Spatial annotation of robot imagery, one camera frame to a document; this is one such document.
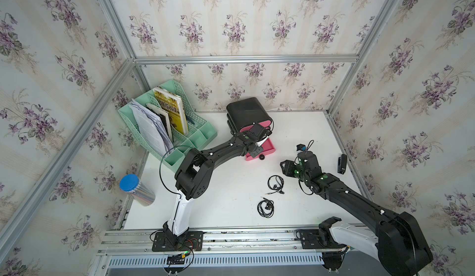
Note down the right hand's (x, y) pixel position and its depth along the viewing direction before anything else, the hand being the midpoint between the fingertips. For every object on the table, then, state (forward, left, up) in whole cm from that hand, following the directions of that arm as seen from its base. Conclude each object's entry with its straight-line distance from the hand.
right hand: (286, 164), depth 86 cm
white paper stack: (+6, +60, +18) cm, 63 cm away
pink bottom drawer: (+15, +7, -7) cm, 18 cm away
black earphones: (-6, +4, -9) cm, 11 cm away
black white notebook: (+19, +60, +12) cm, 64 cm away
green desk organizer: (+19, +44, -1) cm, 48 cm away
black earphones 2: (-18, +10, -9) cm, 22 cm away
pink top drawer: (+20, +9, +6) cm, 23 cm away
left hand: (+11, +14, -1) cm, 18 cm away
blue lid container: (-16, +63, +11) cm, 66 cm away
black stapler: (+5, -31, -6) cm, 32 cm away
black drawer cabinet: (+28, +20, +7) cm, 35 cm away
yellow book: (+24, +56, +15) cm, 62 cm away
